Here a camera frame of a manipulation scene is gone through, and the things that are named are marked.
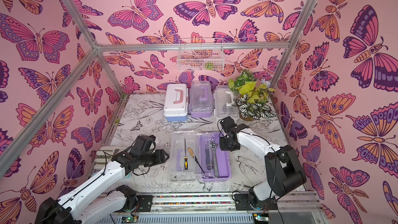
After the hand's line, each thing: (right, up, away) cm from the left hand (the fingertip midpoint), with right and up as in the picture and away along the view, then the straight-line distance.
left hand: (167, 156), depth 82 cm
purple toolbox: (+16, 0, +1) cm, 16 cm away
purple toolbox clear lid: (+18, +31, +20) cm, 41 cm away
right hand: (+32, +4, +6) cm, 32 cm away
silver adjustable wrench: (+26, +4, +10) cm, 28 cm away
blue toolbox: (+2, +29, +18) cm, 34 cm away
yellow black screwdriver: (+11, 0, -6) cm, 12 cm away
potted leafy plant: (+46, +28, 0) cm, 54 cm away
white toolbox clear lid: (+34, +28, +27) cm, 52 cm away
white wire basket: (+18, +58, +14) cm, 63 cm away
